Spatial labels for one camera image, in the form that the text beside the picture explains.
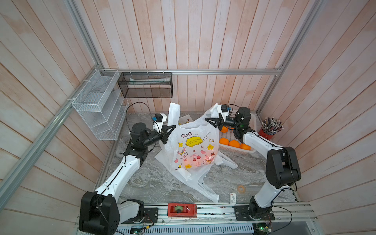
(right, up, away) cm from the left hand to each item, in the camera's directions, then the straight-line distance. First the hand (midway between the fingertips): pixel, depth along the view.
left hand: (175, 128), depth 74 cm
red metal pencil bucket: (+58, -5, +19) cm, 61 cm away
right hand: (+17, +6, +6) cm, 19 cm away
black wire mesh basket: (-23, +31, +29) cm, 49 cm away
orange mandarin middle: (+33, -8, -8) cm, 35 cm away
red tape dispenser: (+4, -40, -4) cm, 41 cm away
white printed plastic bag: (+10, -11, +9) cm, 17 cm away
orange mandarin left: (+32, -9, +23) cm, 41 cm away
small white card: (+31, -38, +4) cm, 50 cm away
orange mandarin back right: (+27, -1, +5) cm, 28 cm away
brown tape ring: (+39, -35, +8) cm, 52 cm away
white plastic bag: (+12, -29, +11) cm, 33 cm away
